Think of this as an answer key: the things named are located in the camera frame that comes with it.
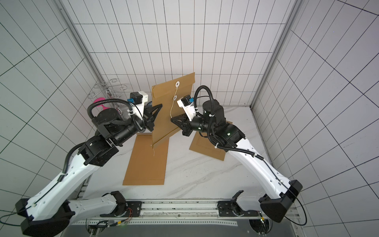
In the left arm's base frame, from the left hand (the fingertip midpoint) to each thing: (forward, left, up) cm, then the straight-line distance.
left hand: (159, 108), depth 57 cm
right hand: (0, -5, -4) cm, 7 cm away
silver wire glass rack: (+34, +40, -18) cm, 55 cm away
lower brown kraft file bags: (+8, -21, -44) cm, 50 cm away
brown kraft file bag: (-6, +14, -44) cm, 47 cm away
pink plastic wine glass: (+25, +44, -18) cm, 53 cm away
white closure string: (+3, +12, -46) cm, 47 cm away
